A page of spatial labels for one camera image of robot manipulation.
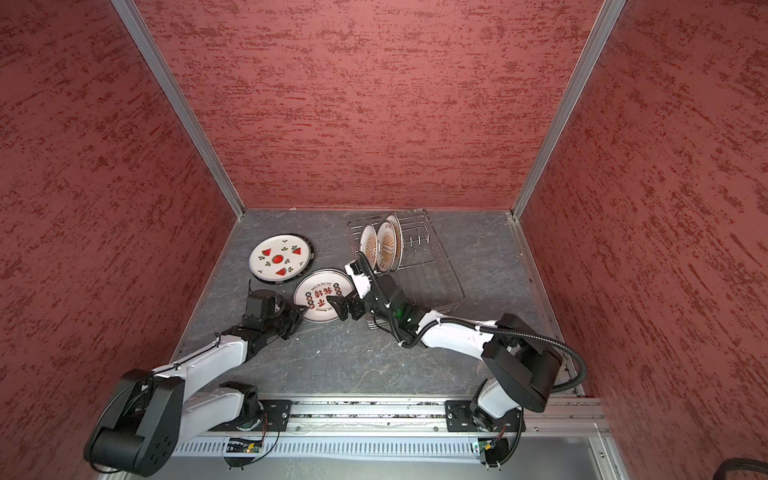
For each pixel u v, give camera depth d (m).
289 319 0.79
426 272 1.02
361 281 0.69
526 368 0.43
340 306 0.70
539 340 0.41
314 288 0.97
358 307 0.70
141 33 0.74
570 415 0.76
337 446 0.71
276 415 0.74
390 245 0.96
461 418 0.74
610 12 0.71
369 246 0.98
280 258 1.03
